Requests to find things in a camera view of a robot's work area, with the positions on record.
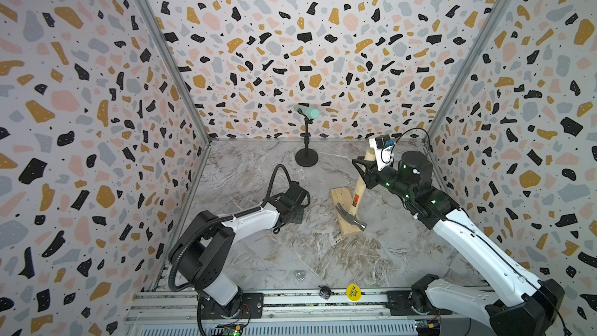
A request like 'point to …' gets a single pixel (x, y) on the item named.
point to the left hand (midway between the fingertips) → (301, 211)
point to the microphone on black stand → (306, 157)
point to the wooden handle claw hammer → (351, 215)
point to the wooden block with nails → (343, 197)
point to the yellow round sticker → (354, 292)
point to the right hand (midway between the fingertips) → (359, 160)
